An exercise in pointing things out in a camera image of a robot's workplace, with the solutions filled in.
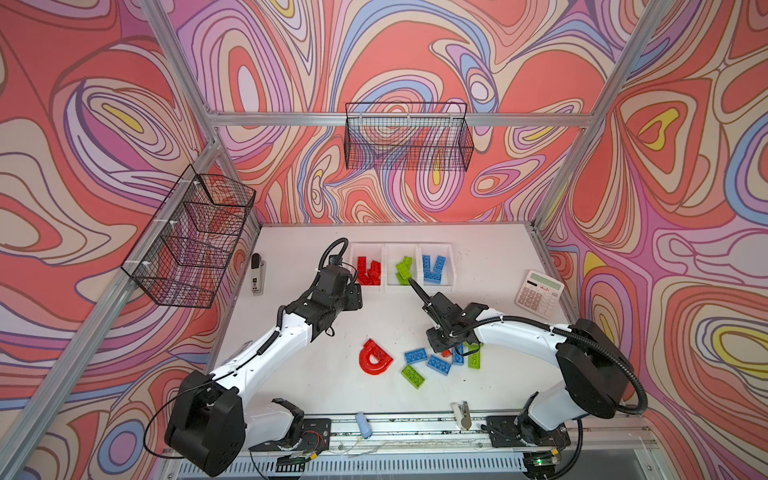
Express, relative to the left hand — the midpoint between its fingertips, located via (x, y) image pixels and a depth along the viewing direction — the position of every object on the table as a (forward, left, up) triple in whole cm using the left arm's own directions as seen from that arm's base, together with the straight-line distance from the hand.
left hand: (356, 288), depth 85 cm
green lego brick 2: (+13, -15, -11) cm, 22 cm away
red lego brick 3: (+12, -3, -12) cm, 17 cm away
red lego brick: (+12, 0, -12) cm, 17 cm away
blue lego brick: (+17, -27, -11) cm, 34 cm away
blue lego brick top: (+18, -23, -11) cm, 31 cm away
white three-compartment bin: (+16, -9, -11) cm, 21 cm away
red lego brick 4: (-15, -26, -11) cm, 32 cm away
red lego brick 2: (+12, -5, -9) cm, 16 cm away
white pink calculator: (+6, -60, -12) cm, 61 cm away
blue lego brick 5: (-16, -29, -13) cm, 36 cm away
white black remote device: (+13, +35, -10) cm, 39 cm away
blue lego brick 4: (-17, -24, -14) cm, 32 cm away
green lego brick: (+19, -16, -11) cm, 27 cm away
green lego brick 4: (-16, -34, -14) cm, 40 cm away
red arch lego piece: (-16, -4, -14) cm, 21 cm away
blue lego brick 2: (+12, -25, -12) cm, 30 cm away
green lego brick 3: (-21, -17, -13) cm, 30 cm away
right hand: (-12, -26, -13) cm, 31 cm away
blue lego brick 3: (-15, -17, -12) cm, 26 cm away
